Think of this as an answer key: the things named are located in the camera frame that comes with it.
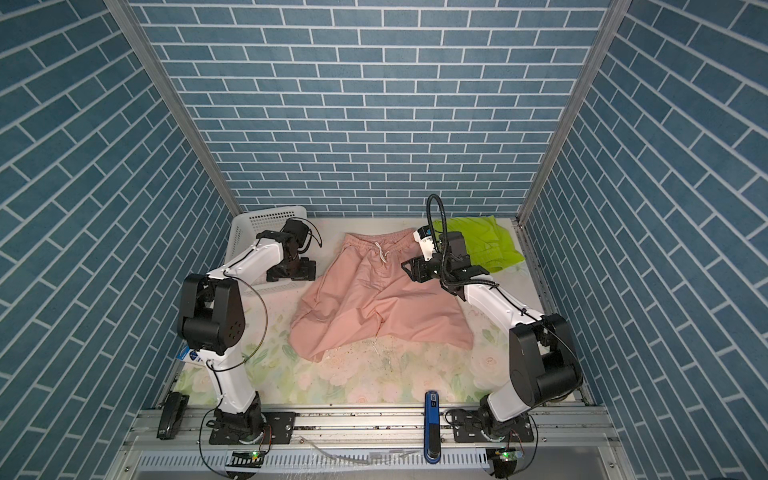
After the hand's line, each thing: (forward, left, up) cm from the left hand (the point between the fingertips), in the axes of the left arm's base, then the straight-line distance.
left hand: (298, 275), depth 96 cm
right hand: (-2, -35, +11) cm, 37 cm away
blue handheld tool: (-43, -40, -2) cm, 59 cm away
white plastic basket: (+21, +24, +1) cm, 32 cm away
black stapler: (-38, +24, -4) cm, 45 cm away
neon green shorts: (+14, -65, -1) cm, 67 cm away
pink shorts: (-6, -22, -1) cm, 23 cm away
